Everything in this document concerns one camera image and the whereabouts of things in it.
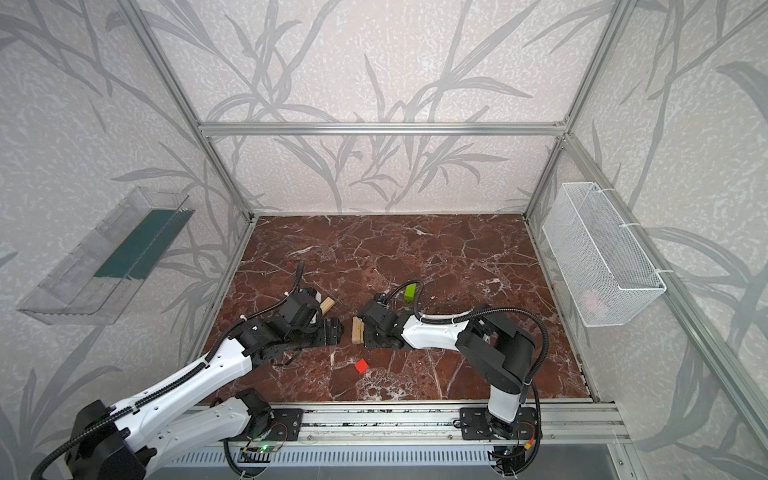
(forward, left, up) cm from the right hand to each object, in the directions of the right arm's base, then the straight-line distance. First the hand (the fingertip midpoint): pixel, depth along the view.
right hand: (368, 328), depth 89 cm
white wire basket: (-2, -53, +33) cm, 63 cm away
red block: (-11, +1, 0) cm, 11 cm away
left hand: (-3, +8, +9) cm, 12 cm away
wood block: (0, +3, +1) cm, 3 cm away
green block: (+11, -12, +1) cm, 17 cm away
